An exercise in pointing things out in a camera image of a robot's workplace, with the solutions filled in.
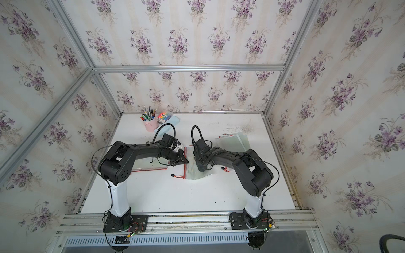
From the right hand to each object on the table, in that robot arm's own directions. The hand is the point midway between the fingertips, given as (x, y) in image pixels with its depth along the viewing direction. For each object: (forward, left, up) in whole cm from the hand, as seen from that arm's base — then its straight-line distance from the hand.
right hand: (204, 160), depth 95 cm
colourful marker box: (+36, +32, +1) cm, 48 cm away
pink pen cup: (+22, +36, +11) cm, 44 cm away
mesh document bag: (+15, -22, 0) cm, 27 cm away
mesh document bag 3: (-3, +33, 0) cm, 33 cm away
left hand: (-2, +10, +1) cm, 10 cm away
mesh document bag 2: (-8, +7, +1) cm, 11 cm away
